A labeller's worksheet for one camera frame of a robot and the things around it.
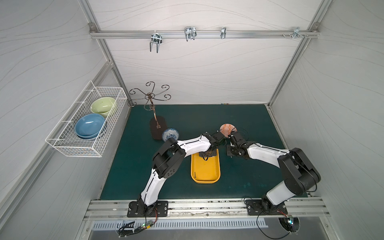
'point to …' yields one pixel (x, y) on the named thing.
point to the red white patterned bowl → (226, 129)
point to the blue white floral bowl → (170, 132)
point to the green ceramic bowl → (102, 105)
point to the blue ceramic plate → (89, 125)
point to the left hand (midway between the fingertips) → (209, 155)
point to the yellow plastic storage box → (205, 171)
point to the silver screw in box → (195, 174)
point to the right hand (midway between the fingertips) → (230, 148)
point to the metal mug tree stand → (158, 124)
